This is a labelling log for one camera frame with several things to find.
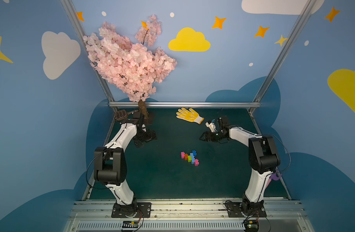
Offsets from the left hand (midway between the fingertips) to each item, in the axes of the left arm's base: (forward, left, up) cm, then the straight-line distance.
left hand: (150, 139), depth 91 cm
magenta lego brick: (-6, -21, -8) cm, 23 cm away
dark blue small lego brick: (-5, -29, -7) cm, 30 cm away
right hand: (+7, -37, -6) cm, 38 cm away
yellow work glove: (+32, -27, -11) cm, 43 cm away
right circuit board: (-43, -57, -13) cm, 72 cm away
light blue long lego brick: (-9, -27, -7) cm, 29 cm away
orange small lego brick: (-7, -23, -8) cm, 26 cm away
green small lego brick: (-9, -25, -8) cm, 28 cm away
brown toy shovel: (+29, +29, -8) cm, 42 cm away
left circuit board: (-44, +6, -13) cm, 46 cm away
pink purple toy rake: (-18, -76, -9) cm, 79 cm away
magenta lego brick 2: (-11, -30, -8) cm, 33 cm away
